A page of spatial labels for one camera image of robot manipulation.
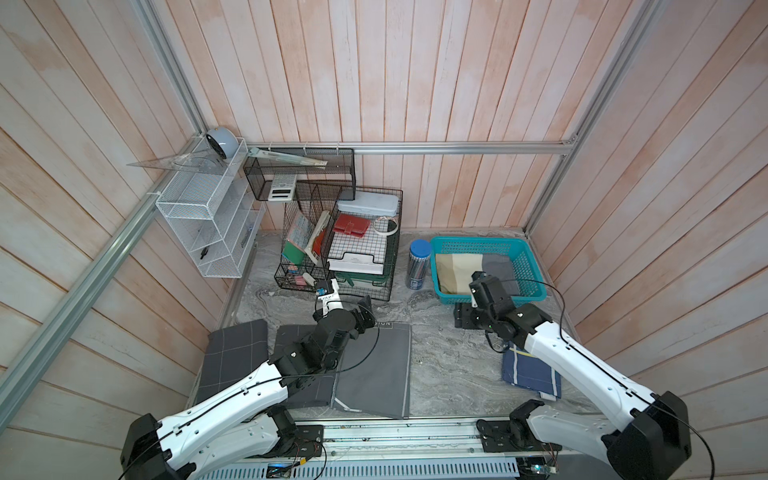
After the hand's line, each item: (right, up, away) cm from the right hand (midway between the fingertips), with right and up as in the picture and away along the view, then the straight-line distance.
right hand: (462, 310), depth 83 cm
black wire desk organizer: (-32, +20, +7) cm, 38 cm away
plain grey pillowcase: (-25, -18, +1) cm, 31 cm away
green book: (-54, +17, +19) cm, 60 cm away
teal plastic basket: (+27, +8, +14) cm, 31 cm away
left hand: (-30, +3, -8) cm, 31 cm away
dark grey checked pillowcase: (-41, -21, -5) cm, 46 cm away
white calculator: (-56, +39, +15) cm, 70 cm away
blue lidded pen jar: (-11, +13, +8) cm, 19 cm away
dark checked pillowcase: (-69, -14, +6) cm, 70 cm away
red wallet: (-32, +25, +8) cm, 42 cm away
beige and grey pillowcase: (+3, +10, +21) cm, 24 cm away
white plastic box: (-27, +33, +13) cm, 44 cm away
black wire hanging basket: (-40, +43, +23) cm, 63 cm away
